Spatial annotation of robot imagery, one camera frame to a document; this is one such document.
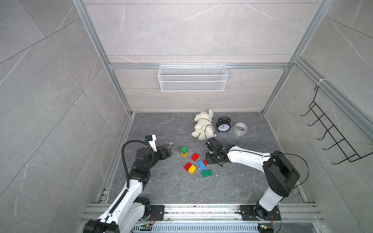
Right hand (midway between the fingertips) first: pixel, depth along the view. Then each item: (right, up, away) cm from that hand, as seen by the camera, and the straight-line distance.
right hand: (209, 159), depth 91 cm
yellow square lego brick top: (-16, +2, +3) cm, 16 cm away
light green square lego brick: (-16, +6, -1) cm, 17 cm away
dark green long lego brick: (-2, -8, -5) cm, 9 cm away
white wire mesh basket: (-10, +55, +10) cm, 57 cm away
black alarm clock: (+12, +22, +10) cm, 27 cm away
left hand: (-24, +12, -11) cm, 29 cm away
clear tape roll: (+24, +16, +15) cm, 33 cm away
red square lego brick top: (-9, +1, +2) cm, 9 cm away
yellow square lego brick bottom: (-11, -5, -5) cm, 13 cm away
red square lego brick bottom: (-14, -4, -2) cm, 14 cm away
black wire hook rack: (+56, +18, -24) cm, 63 cm away
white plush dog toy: (-3, +20, +4) cm, 20 cm away
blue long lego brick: (-5, -3, -2) cm, 6 cm away
